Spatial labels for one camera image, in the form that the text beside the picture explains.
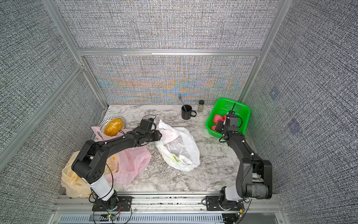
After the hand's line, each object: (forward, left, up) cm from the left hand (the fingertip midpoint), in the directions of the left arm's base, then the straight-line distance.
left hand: (162, 134), depth 93 cm
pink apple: (+13, -40, -1) cm, 42 cm away
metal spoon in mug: (+28, -13, +7) cm, 31 cm away
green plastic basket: (+28, -49, -5) cm, 57 cm away
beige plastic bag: (-30, +45, +1) cm, 54 cm away
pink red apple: (+5, -36, -1) cm, 36 cm away
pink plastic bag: (-17, +17, -2) cm, 25 cm away
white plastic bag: (-7, -10, -7) cm, 14 cm away
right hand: (+3, -39, +8) cm, 40 cm away
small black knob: (+26, -30, -2) cm, 40 cm away
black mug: (+20, -18, -5) cm, 27 cm away
